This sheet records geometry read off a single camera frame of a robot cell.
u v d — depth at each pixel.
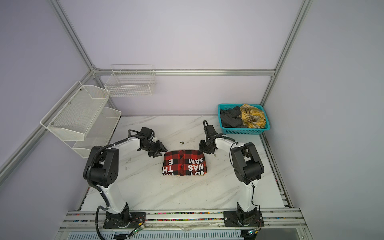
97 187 0.51
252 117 1.04
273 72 0.94
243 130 1.04
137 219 0.73
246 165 0.52
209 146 0.74
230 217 0.75
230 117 1.08
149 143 0.83
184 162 0.88
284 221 0.75
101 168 0.50
